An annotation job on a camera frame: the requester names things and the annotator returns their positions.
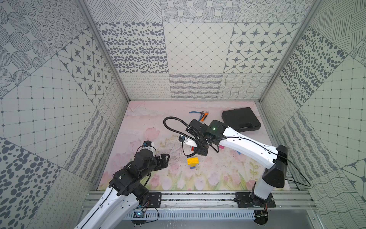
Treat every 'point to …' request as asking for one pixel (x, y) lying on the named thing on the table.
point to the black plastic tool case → (241, 119)
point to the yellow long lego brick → (192, 161)
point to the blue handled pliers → (201, 112)
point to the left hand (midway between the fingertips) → (166, 158)
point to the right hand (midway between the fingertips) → (200, 148)
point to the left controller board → (138, 217)
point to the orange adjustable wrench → (204, 116)
